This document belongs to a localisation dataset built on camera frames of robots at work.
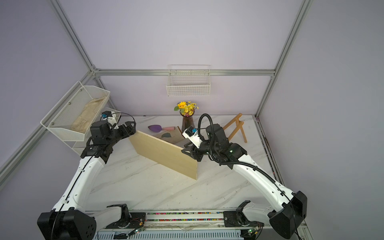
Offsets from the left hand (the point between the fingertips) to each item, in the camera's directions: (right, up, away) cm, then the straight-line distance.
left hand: (130, 128), depth 78 cm
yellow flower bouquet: (+30, +12, +12) cm, 34 cm away
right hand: (+31, -10, -8) cm, 34 cm away
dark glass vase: (+30, +5, +20) cm, 36 cm away
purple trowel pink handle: (+5, 0, +33) cm, 34 cm away
